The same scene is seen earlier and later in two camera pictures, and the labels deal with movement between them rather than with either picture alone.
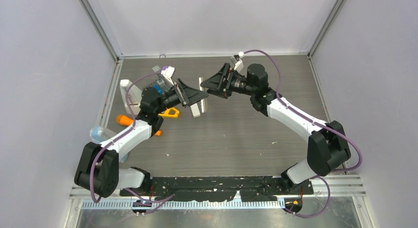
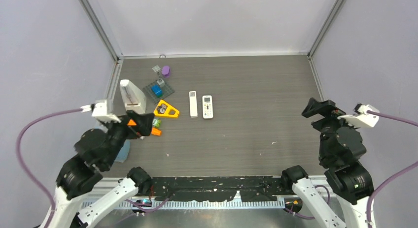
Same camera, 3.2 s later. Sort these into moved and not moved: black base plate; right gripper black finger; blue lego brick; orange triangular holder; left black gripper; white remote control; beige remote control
Moved: left black gripper; beige remote control; right gripper black finger
Not moved: orange triangular holder; blue lego brick; white remote control; black base plate
